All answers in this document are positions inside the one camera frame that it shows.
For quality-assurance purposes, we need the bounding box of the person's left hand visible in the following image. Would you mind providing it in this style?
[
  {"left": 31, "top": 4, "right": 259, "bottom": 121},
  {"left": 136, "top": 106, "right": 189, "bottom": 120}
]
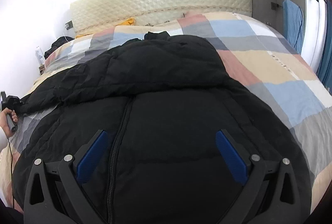
[{"left": 0, "top": 108, "right": 19, "bottom": 137}]

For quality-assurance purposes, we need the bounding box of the plaid patchwork duvet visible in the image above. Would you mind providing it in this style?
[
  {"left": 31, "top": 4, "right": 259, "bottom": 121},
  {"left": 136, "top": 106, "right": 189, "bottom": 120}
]
[{"left": 0, "top": 11, "right": 332, "bottom": 214}]

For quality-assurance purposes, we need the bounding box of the wooden nightstand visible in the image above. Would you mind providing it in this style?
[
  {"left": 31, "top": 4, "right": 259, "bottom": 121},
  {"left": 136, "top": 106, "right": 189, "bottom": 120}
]
[{"left": 39, "top": 65, "right": 45, "bottom": 75}]

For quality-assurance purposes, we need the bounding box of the yellow pillow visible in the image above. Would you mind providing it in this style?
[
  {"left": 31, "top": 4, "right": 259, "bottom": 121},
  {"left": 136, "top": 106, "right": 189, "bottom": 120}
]
[{"left": 75, "top": 17, "right": 136, "bottom": 39}]

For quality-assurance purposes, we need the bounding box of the right wall socket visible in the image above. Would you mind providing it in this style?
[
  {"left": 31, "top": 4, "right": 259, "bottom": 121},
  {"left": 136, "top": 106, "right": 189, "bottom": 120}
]
[{"left": 271, "top": 2, "right": 282, "bottom": 11}]

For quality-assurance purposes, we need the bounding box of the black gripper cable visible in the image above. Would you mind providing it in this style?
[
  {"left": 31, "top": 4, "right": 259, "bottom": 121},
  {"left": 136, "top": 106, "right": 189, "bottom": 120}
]
[{"left": 7, "top": 135, "right": 15, "bottom": 209}]

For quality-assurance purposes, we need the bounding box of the white spray bottle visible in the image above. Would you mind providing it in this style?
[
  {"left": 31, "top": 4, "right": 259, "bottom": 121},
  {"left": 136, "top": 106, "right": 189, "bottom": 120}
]
[{"left": 35, "top": 46, "right": 46, "bottom": 66}]

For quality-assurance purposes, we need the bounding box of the black puffer jacket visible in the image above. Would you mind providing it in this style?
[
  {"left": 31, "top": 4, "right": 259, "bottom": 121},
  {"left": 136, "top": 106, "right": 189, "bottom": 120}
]
[{"left": 13, "top": 32, "right": 311, "bottom": 223}]

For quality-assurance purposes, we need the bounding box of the blue towel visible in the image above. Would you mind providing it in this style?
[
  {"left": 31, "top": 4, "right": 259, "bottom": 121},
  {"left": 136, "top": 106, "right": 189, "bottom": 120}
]
[{"left": 282, "top": 0, "right": 304, "bottom": 54}]

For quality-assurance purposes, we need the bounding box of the embroidered cream pillow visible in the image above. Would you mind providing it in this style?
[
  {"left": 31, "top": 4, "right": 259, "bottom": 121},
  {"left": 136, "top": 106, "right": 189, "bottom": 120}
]
[{"left": 134, "top": 10, "right": 184, "bottom": 26}]

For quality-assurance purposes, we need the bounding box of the left wall socket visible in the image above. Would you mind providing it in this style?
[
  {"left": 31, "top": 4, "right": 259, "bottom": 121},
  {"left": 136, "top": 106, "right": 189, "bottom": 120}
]
[{"left": 65, "top": 21, "right": 73, "bottom": 30}]

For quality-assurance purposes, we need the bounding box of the black clothes pile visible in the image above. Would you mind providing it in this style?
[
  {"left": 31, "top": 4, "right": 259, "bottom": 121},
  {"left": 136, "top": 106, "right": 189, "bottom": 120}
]
[{"left": 44, "top": 36, "right": 74, "bottom": 59}]

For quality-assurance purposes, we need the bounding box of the blue curtain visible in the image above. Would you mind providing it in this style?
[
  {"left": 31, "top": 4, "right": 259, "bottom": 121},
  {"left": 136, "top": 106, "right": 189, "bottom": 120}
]
[{"left": 317, "top": 23, "right": 332, "bottom": 90}]

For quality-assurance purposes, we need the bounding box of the wall socket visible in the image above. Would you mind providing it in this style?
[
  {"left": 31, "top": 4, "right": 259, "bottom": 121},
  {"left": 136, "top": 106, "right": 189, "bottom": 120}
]
[
  {"left": 271, "top": 2, "right": 282, "bottom": 11},
  {"left": 65, "top": 21, "right": 73, "bottom": 30}
]

